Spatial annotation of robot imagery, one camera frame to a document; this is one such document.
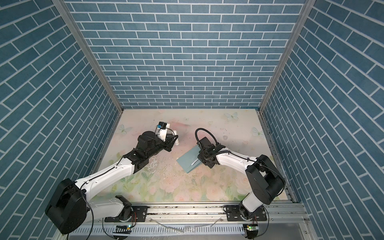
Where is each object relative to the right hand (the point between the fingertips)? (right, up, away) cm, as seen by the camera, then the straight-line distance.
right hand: (199, 157), depth 90 cm
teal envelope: (-6, -1, +5) cm, 8 cm away
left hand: (-12, +14, -9) cm, 21 cm away
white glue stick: (-12, +15, -11) cm, 22 cm away
